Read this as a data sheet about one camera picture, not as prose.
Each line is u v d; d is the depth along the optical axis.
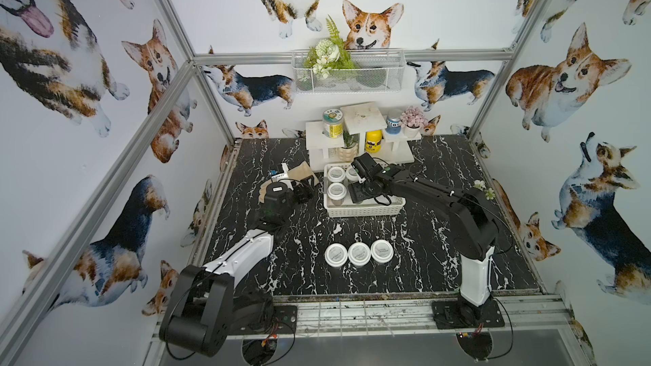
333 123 0.96
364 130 1.00
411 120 0.93
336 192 0.95
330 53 0.78
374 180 0.69
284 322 0.74
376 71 0.93
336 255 0.80
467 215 0.49
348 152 1.07
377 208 0.91
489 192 0.90
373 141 1.09
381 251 0.80
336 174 1.00
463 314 0.68
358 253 0.80
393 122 0.98
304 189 0.77
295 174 1.10
